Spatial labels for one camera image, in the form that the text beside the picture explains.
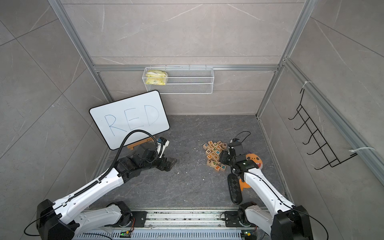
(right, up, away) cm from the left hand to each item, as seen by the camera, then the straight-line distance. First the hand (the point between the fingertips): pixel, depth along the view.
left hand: (171, 155), depth 76 cm
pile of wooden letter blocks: (+24, -1, +20) cm, 31 cm away
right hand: (+30, -1, +9) cm, 31 cm away
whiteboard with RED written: (-21, +25, +19) cm, 37 cm away
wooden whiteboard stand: (-30, +2, +22) cm, 37 cm away
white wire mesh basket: (+1, +47, +25) cm, 53 cm away
